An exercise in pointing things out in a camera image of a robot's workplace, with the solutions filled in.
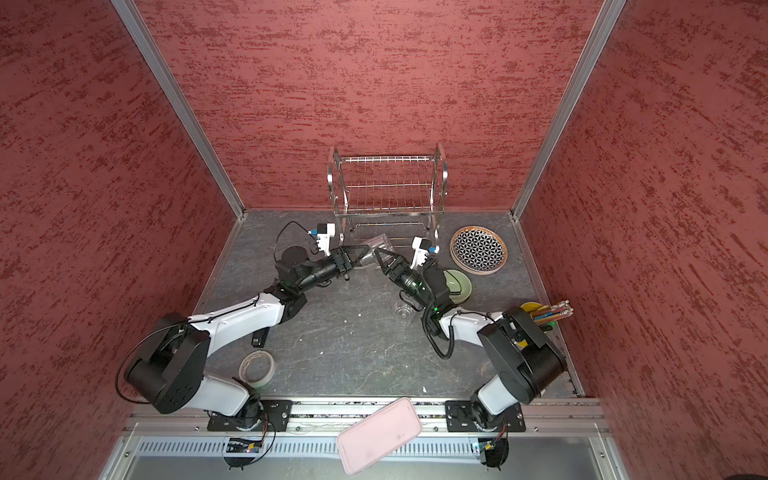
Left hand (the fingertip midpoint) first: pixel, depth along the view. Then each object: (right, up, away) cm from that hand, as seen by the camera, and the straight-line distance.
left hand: (370, 255), depth 77 cm
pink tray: (+3, -43, -7) cm, 44 cm away
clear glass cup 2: (+10, -20, +15) cm, 27 cm away
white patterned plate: (+37, 0, +29) cm, 48 cm away
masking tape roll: (-33, -33, +5) cm, 46 cm away
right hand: (+1, -1, +2) cm, 3 cm away
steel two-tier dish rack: (+4, +24, +37) cm, 44 cm away
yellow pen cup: (+46, -15, +6) cm, 49 cm away
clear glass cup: (+4, +3, 0) cm, 5 cm away
